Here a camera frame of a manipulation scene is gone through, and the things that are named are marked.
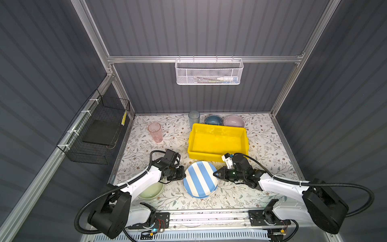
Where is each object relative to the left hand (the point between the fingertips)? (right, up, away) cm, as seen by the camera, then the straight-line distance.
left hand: (186, 176), depth 85 cm
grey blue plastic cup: (+4, +36, +22) cm, 42 cm away
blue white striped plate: (+8, -2, -3) cm, 9 cm away
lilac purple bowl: (+35, +33, +27) cm, 55 cm away
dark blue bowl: (+19, +34, +29) cm, 49 cm away
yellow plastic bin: (+16, +18, +19) cm, 31 cm away
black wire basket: (-44, +26, -11) cm, 52 cm away
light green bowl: (-18, -7, -4) cm, 20 cm away
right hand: (+16, +1, -4) cm, 16 cm away
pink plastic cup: (-20, +26, +10) cm, 35 cm away
